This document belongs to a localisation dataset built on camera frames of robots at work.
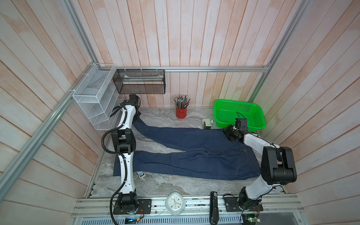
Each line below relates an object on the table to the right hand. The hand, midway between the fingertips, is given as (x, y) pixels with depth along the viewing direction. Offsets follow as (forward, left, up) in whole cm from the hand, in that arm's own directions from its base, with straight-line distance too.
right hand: (222, 128), depth 97 cm
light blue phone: (-32, +53, -4) cm, 62 cm away
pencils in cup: (+17, +29, +10) cm, 35 cm away
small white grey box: (+7, +9, -3) cm, 12 cm away
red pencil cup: (+16, +29, -2) cm, 33 cm away
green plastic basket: (+24, -9, -7) cm, 27 cm away
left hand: (+7, +64, +2) cm, 65 cm away
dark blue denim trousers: (-17, +16, -5) cm, 24 cm away
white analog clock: (-46, +32, -4) cm, 56 cm away
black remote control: (-51, +12, -4) cm, 53 cm away
